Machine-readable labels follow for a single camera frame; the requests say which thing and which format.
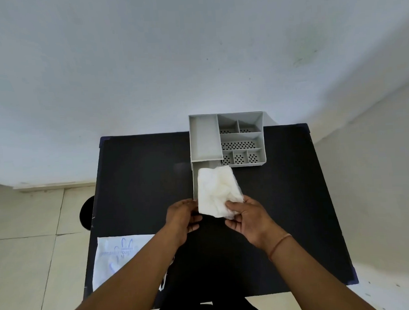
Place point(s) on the person's left hand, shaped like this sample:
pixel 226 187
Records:
pixel 180 221

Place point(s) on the person's right hand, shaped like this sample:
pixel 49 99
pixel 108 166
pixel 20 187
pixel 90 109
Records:
pixel 257 225

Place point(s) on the white printed plastic packet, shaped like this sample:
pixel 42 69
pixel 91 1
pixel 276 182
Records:
pixel 114 260

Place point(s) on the grey compartment organizer tray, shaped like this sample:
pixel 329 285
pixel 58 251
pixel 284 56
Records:
pixel 203 139

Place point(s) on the person's right forearm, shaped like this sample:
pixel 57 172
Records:
pixel 317 284

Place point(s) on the person's left forearm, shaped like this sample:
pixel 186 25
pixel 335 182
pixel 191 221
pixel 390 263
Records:
pixel 129 283

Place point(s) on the black round trash bin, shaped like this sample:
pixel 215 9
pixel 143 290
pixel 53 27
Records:
pixel 88 214

